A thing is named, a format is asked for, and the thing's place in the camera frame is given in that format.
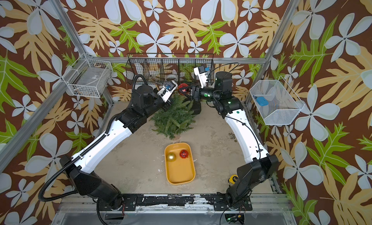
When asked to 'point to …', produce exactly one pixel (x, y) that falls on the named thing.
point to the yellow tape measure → (233, 178)
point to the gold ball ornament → (171, 156)
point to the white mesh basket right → (275, 102)
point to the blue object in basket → (261, 101)
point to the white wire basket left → (88, 77)
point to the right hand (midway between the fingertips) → (182, 89)
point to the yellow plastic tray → (180, 165)
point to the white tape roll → (171, 77)
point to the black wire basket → (160, 68)
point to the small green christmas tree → (177, 119)
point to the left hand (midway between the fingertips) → (171, 88)
